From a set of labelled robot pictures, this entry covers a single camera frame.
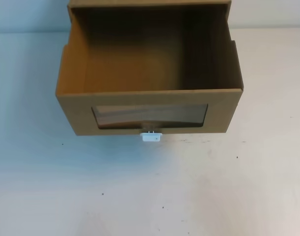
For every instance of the brown cardboard shoebox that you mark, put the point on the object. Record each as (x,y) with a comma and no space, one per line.
(149,67)

